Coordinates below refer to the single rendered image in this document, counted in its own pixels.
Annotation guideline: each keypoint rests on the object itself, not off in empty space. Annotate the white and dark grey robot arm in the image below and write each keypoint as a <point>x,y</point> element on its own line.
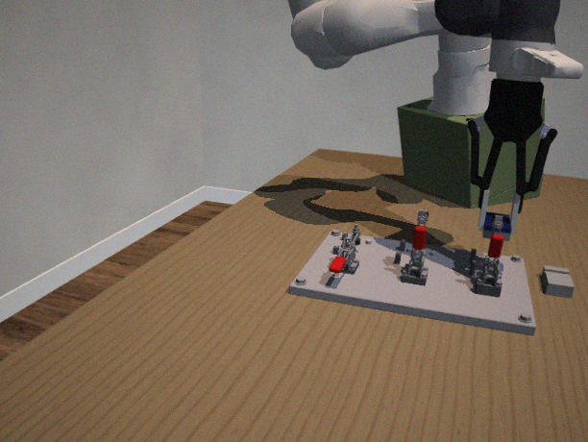
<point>522,46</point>

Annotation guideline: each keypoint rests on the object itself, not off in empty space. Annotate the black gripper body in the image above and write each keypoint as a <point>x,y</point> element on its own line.
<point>522,102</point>

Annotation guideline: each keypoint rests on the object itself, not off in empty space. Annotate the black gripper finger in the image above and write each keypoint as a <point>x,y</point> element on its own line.
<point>547,135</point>
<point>475,126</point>

